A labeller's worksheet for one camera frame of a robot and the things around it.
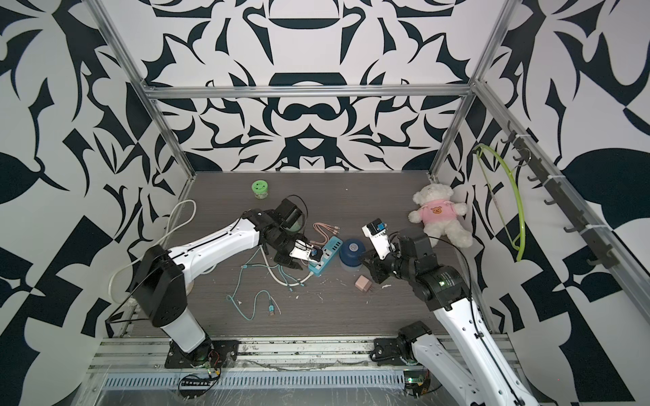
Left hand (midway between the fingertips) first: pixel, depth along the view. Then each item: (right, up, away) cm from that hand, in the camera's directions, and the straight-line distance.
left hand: (302, 248), depth 84 cm
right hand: (+18, +2, -13) cm, 22 cm away
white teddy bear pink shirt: (+50, +10, +12) cm, 52 cm away
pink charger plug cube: (+20, -12, +1) cm, 24 cm away
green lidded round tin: (-20, +20, +24) cm, 37 cm away
